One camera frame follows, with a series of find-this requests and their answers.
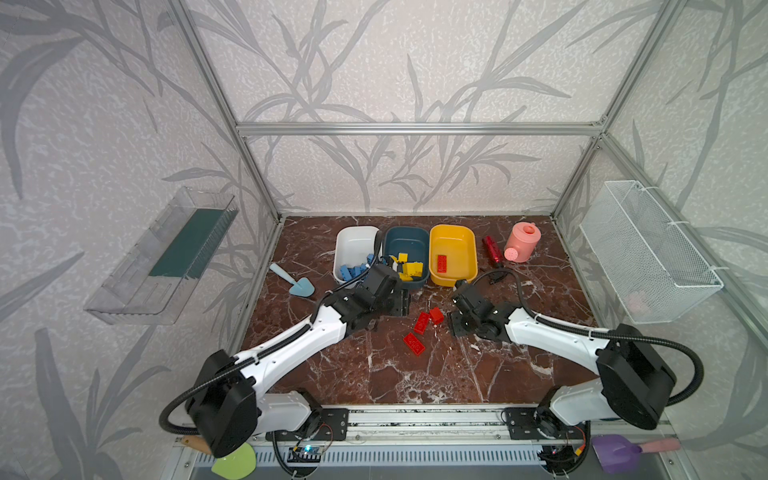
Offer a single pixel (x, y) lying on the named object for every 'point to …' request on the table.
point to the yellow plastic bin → (459, 244)
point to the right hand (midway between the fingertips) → (456, 312)
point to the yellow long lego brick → (405, 277)
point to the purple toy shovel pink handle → (618, 455)
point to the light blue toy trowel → (301, 287)
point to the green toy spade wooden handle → (237, 465)
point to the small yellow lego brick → (413, 269)
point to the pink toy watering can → (522, 241)
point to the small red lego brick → (436, 315)
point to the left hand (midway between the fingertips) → (407, 290)
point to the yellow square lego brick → (403, 257)
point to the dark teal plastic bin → (412, 241)
